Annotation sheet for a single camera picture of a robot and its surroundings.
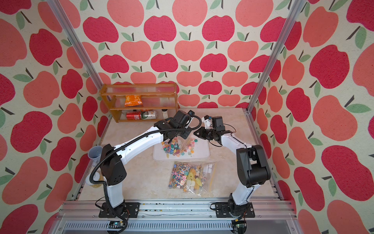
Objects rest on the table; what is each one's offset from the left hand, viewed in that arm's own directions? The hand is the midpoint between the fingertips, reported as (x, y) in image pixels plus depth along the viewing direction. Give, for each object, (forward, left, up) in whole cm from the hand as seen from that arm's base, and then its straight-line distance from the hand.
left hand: (189, 131), depth 83 cm
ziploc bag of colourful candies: (-3, +3, -9) cm, 10 cm away
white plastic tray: (-4, -8, -19) cm, 21 cm away
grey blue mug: (-7, +59, -14) cm, 61 cm away
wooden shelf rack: (+32, +34, -6) cm, 47 cm away
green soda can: (+24, +30, -12) cm, 40 cm away
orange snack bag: (+27, +40, -1) cm, 48 cm away
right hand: (+3, -4, -8) cm, 9 cm away
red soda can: (+24, +41, -13) cm, 49 cm away
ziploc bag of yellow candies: (-21, -6, -17) cm, 28 cm away
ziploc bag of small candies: (-22, +7, -16) cm, 28 cm away
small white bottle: (+25, +18, -11) cm, 32 cm away
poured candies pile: (0, +11, -17) cm, 20 cm away
